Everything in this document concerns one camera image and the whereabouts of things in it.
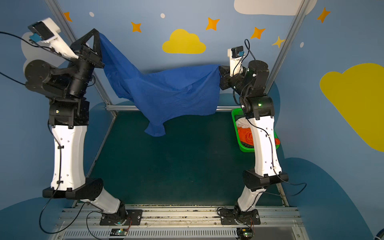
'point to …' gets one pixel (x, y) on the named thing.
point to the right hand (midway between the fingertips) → (222, 64)
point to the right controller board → (244, 233)
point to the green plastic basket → (238, 113)
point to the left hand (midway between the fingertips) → (97, 31)
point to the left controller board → (118, 232)
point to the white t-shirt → (243, 123)
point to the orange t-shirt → (246, 136)
